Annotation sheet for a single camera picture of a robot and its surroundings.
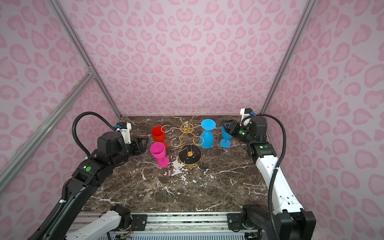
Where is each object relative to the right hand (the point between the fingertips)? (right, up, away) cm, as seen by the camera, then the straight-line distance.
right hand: (224, 122), depth 72 cm
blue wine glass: (-8, -9, +10) cm, 15 cm away
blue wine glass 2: (+7, -13, +32) cm, 35 cm away
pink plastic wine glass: (-35, -16, +14) cm, 41 cm away
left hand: (-37, -7, -4) cm, 38 cm away
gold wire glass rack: (-18, -19, +23) cm, 35 cm away
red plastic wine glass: (-36, -6, +18) cm, 41 cm away
